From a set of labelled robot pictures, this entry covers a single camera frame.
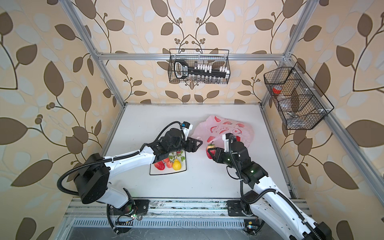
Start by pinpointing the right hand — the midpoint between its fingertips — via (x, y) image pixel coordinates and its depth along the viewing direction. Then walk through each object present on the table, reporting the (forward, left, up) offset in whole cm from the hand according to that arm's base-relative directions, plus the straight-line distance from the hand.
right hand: (211, 152), depth 75 cm
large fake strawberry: (0, +28, -14) cm, 32 cm away
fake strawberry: (+3, 0, +2) cm, 3 cm away
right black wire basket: (+17, -45, +16) cm, 51 cm away
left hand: (+8, +6, 0) cm, 9 cm away
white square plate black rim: (-3, +32, -16) cm, 35 cm away
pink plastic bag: (+23, -3, -12) cm, 26 cm away
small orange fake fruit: (0, +23, -14) cm, 27 cm away
